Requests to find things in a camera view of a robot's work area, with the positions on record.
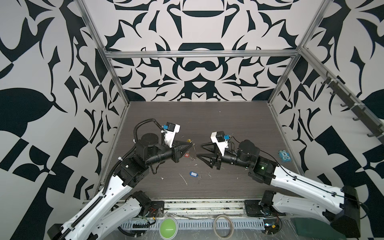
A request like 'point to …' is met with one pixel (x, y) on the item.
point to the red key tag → (187, 155)
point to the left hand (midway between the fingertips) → (192, 142)
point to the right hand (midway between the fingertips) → (200, 150)
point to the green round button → (168, 228)
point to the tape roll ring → (232, 226)
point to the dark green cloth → (312, 229)
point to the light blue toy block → (285, 156)
